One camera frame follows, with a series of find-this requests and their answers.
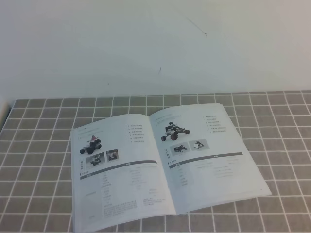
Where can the white robot catalogue book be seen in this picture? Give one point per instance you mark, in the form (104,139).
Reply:
(177,160)

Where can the grey checked tablecloth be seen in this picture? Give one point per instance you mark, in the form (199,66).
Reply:
(35,166)

